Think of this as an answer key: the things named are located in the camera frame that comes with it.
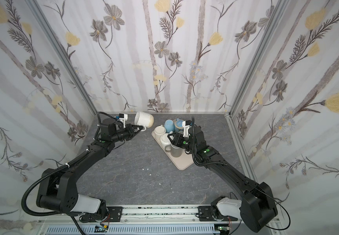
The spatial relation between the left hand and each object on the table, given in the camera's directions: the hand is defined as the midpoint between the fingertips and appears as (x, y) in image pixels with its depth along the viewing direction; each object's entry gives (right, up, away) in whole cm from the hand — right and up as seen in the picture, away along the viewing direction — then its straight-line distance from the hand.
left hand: (143, 126), depth 80 cm
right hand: (+16, -5, -5) cm, 17 cm away
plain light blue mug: (+14, 0, +21) cm, 25 cm away
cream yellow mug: (0, +4, +1) cm, 4 cm away
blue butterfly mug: (+20, +1, +18) cm, 27 cm away
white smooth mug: (+7, -3, +20) cm, 21 cm away
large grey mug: (+18, -16, +13) cm, 28 cm away
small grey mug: (+21, -3, -10) cm, 23 cm away
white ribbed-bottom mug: (+12, -9, +13) cm, 20 cm away
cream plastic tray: (+23, -23, +13) cm, 35 cm away
